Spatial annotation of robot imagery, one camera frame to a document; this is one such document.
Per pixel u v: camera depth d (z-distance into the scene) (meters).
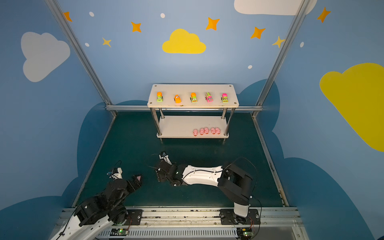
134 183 0.68
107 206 0.56
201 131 1.01
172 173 0.64
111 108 1.16
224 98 0.78
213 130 1.01
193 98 0.78
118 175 0.69
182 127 1.05
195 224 0.73
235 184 0.45
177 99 0.78
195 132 1.00
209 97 0.78
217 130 1.01
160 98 0.78
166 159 0.75
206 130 1.01
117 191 0.56
